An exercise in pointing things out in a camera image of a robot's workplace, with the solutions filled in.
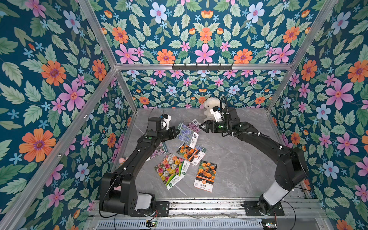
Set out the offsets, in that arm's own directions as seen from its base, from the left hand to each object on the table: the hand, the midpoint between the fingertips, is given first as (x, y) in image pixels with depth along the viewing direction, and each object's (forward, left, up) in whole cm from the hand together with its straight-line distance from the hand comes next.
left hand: (180, 130), depth 83 cm
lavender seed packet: (0, -4, -6) cm, 7 cm away
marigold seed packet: (-8, -7, -19) cm, 22 cm away
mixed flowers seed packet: (-16, +8, -19) cm, 26 cm away
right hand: (+2, -17, +2) cm, 17 cm away
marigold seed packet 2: (-22, -13, -20) cm, 32 cm away
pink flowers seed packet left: (-1, +15, -19) cm, 24 cm away
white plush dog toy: (+21, -21, -1) cm, 30 cm away
